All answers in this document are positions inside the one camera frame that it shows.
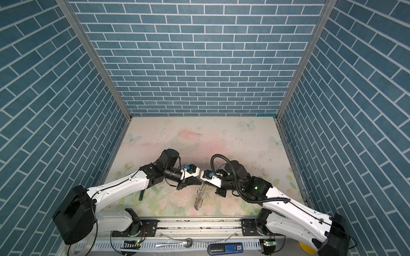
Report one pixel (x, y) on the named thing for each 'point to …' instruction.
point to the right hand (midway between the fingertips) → (204, 179)
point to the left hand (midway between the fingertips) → (199, 182)
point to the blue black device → (225, 248)
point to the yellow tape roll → (308, 248)
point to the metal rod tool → (188, 242)
